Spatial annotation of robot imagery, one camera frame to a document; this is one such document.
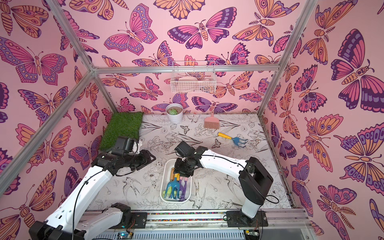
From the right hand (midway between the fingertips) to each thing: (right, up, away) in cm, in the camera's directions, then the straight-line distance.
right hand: (171, 176), depth 78 cm
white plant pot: (-3, +32, +34) cm, 47 cm away
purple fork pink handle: (+7, -9, +1) cm, 11 cm away
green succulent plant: (-3, +37, +28) cm, 47 cm away
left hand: (-8, +10, -2) cm, 13 cm away
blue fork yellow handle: (+2, -5, +4) cm, 7 cm away
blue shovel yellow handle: (+42, +17, +28) cm, 53 cm away
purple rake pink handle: (+5, -8, +4) cm, 10 cm away
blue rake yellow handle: (-1, -5, +2) cm, 6 cm away
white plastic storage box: (-5, +3, +9) cm, 11 cm away
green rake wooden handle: (-1, -1, +10) cm, 10 cm away
